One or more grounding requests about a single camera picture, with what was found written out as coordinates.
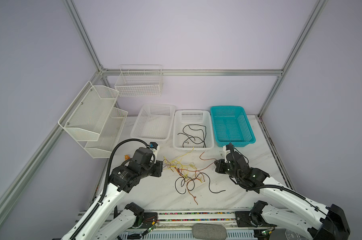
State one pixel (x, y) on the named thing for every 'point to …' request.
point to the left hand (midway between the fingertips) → (160, 166)
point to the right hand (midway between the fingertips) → (213, 161)
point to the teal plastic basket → (231, 125)
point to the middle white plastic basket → (184, 117)
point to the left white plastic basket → (154, 122)
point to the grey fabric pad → (209, 231)
